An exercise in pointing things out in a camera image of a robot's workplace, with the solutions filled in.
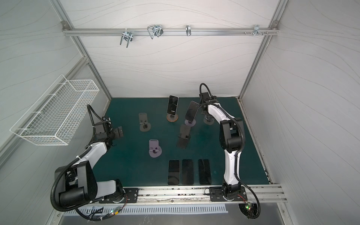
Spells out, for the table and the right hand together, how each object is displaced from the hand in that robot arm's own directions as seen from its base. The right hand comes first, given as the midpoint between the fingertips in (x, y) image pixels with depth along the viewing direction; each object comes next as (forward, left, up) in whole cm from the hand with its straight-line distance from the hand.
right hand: (213, 109), depth 100 cm
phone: (-5, +16, +3) cm, 17 cm away
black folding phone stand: (-21, +20, -3) cm, 29 cm away
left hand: (-20, +66, +1) cm, 69 cm away
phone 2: (-40, +7, -8) cm, 42 cm away
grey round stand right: (-6, +3, -6) cm, 9 cm away
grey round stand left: (-12, +50, -8) cm, 52 cm away
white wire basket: (-31, +83, +24) cm, 92 cm away
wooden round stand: (-2, +31, -10) cm, 32 cm away
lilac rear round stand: (-8, +16, -10) cm, 20 cm away
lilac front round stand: (-31, +38, -5) cm, 49 cm away
